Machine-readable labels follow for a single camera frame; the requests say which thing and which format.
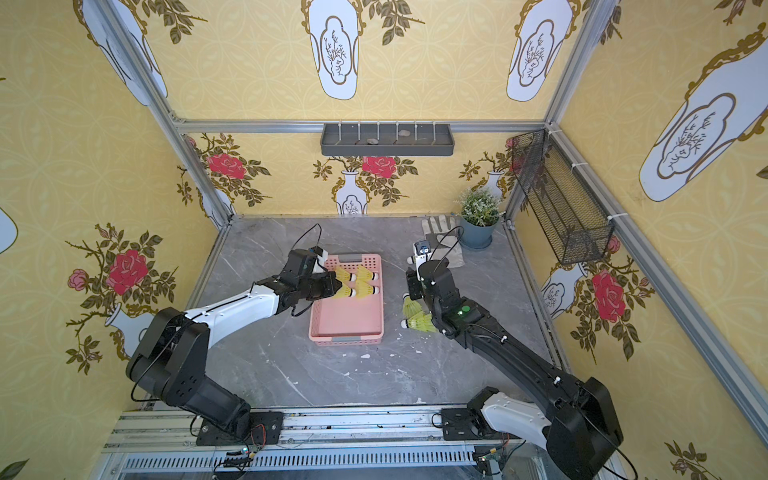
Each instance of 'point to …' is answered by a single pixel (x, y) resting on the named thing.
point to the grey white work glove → (443, 236)
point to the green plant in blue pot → (480, 211)
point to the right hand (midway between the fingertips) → (417, 269)
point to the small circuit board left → (238, 459)
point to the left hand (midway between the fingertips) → (347, 283)
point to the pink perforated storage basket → (349, 321)
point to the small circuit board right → (484, 463)
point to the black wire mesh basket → (578, 229)
